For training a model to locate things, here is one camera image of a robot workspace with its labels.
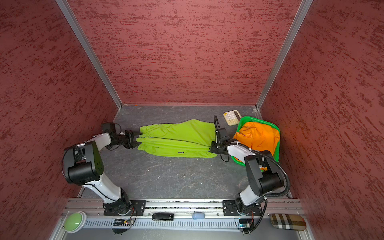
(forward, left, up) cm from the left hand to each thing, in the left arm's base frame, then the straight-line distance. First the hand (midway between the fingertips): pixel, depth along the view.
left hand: (143, 138), depth 92 cm
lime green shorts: (+5, -31, -7) cm, 32 cm away
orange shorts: (+1, -74, +2) cm, 74 cm away
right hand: (-5, -44, -6) cm, 45 cm away
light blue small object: (-40, -35, -6) cm, 54 cm away
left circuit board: (-43, +3, -10) cm, 44 cm away
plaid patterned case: (-42, -81, -4) cm, 91 cm away
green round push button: (-43, +23, -6) cm, 49 cm away
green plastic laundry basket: (+17, -70, -1) cm, 72 cm away
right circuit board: (-42, -58, -9) cm, 73 cm away
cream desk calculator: (+24, -61, -7) cm, 66 cm away
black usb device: (-41, -18, -5) cm, 45 cm away
